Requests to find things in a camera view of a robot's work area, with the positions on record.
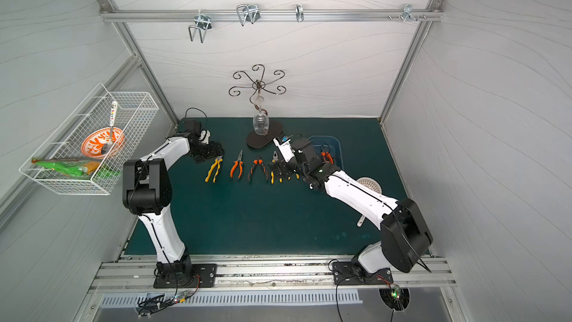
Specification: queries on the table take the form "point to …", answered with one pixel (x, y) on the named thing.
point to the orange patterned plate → (92, 144)
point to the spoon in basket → (109, 144)
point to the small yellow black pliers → (274, 163)
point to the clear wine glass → (261, 123)
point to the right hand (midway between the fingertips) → (282, 154)
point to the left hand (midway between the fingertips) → (218, 152)
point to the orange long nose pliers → (236, 164)
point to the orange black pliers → (260, 161)
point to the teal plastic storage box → (330, 144)
